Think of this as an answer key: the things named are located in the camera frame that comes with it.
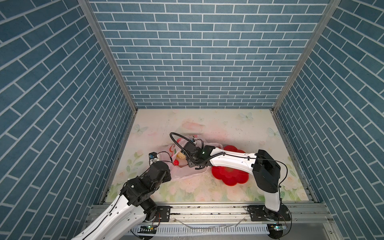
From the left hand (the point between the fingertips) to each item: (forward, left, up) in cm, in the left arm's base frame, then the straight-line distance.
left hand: (169, 169), depth 77 cm
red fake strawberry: (+7, -2, -7) cm, 10 cm away
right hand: (+9, -11, -5) cm, 15 cm away
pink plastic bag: (+2, -7, -4) cm, 8 cm away
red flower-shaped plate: (0, -34, -11) cm, 36 cm away
